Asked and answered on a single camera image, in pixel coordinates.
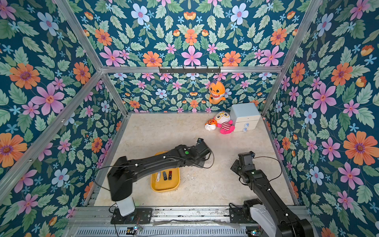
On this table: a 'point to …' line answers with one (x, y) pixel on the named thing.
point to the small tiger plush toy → (210, 125)
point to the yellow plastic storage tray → (167, 180)
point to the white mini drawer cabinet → (245, 117)
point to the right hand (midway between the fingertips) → (235, 164)
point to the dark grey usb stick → (165, 176)
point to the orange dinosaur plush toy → (216, 93)
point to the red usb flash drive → (170, 175)
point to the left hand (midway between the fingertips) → (204, 159)
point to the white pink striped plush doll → (223, 119)
